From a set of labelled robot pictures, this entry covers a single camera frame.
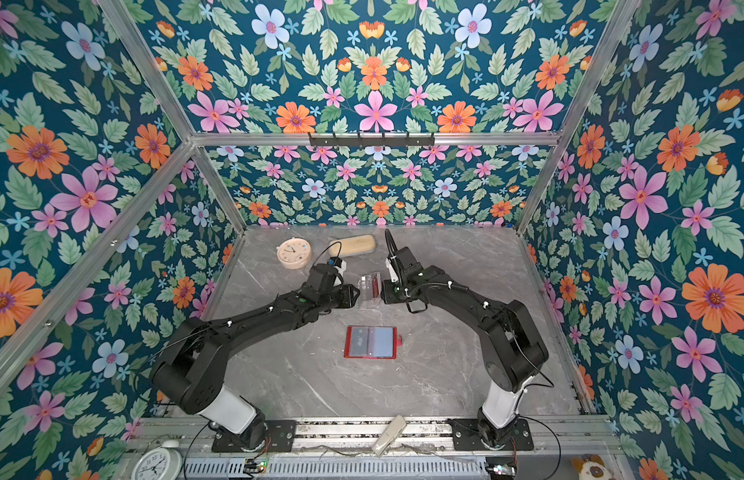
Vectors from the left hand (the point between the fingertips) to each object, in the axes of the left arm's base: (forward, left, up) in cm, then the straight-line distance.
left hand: (361, 286), depth 88 cm
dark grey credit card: (-12, +2, -12) cm, 17 cm away
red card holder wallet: (-13, -2, -12) cm, 18 cm away
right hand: (-1, -7, -2) cm, 8 cm away
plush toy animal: (-47, -52, -9) cm, 71 cm away
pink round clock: (+23, +26, -10) cm, 36 cm away
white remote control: (-38, -6, -8) cm, 39 cm away
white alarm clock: (-40, +47, -8) cm, 62 cm away
